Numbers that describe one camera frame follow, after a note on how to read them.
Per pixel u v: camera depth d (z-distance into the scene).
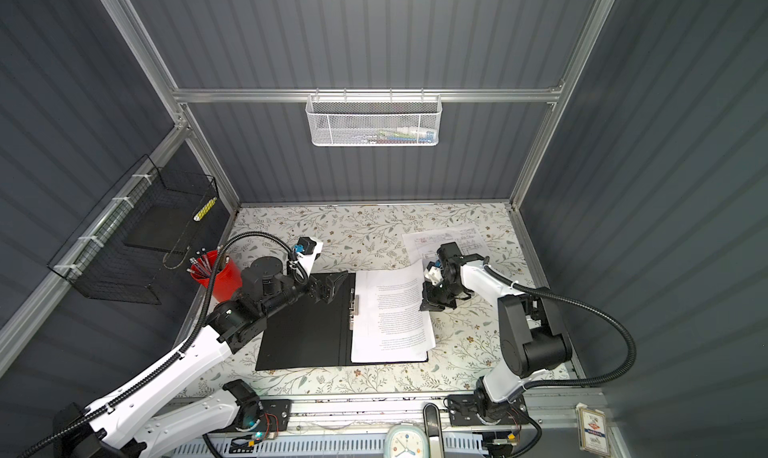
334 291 0.66
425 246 1.08
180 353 0.46
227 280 0.85
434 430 0.69
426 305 0.78
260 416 0.72
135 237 0.73
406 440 0.68
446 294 0.77
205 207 0.82
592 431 0.70
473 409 0.74
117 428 0.39
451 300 0.77
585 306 0.42
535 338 0.46
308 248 0.60
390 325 0.89
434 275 0.86
